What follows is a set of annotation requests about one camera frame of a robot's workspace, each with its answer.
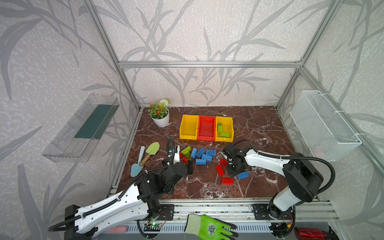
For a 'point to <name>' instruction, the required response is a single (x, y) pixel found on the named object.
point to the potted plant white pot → (160, 113)
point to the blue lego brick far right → (243, 175)
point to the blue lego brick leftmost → (194, 152)
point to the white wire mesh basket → (326, 134)
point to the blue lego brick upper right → (212, 152)
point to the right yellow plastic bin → (227, 126)
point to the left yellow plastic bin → (189, 127)
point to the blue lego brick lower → (202, 161)
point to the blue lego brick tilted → (200, 152)
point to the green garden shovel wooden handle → (152, 149)
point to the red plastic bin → (206, 128)
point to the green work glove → (203, 227)
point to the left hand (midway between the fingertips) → (187, 156)
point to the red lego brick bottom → (227, 181)
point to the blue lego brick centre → (208, 157)
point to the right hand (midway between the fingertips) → (230, 167)
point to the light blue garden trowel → (136, 168)
